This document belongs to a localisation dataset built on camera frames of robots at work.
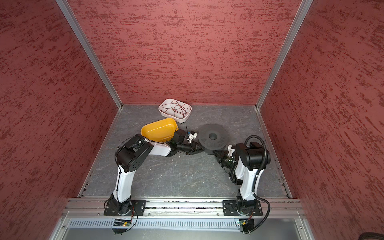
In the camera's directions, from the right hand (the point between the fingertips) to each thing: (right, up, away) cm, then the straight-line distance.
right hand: (211, 153), depth 92 cm
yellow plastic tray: (-35, +13, +14) cm, 40 cm away
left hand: (-4, +1, -2) cm, 5 cm away
